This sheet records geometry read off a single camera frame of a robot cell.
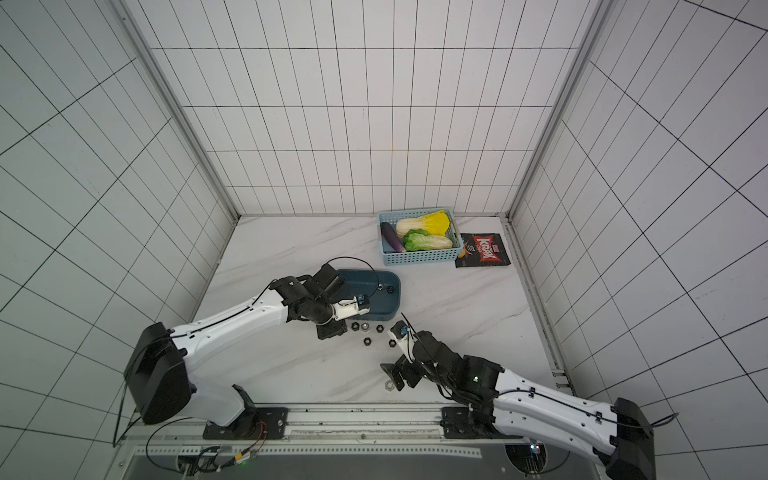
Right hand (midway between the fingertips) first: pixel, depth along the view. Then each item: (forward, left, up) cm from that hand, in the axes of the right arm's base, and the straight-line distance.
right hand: (387, 357), depth 75 cm
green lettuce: (+40, -8, -1) cm, 41 cm away
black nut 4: (+11, +11, -9) cm, 18 cm away
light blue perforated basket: (+35, +2, -2) cm, 35 cm away
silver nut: (+9, +6, +15) cm, 18 cm away
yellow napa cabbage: (+49, -15, -1) cm, 51 cm away
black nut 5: (+11, +3, -9) cm, 15 cm away
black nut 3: (+7, +7, -9) cm, 13 cm away
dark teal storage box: (+25, +3, -8) cm, 26 cm away
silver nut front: (-4, -1, -9) cm, 10 cm away
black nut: (+25, +1, -8) cm, 26 cm away
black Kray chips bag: (+44, -33, -10) cm, 56 cm away
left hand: (+7, +15, 0) cm, 17 cm away
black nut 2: (+7, -1, -8) cm, 11 cm away
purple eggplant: (+46, +1, -6) cm, 46 cm away
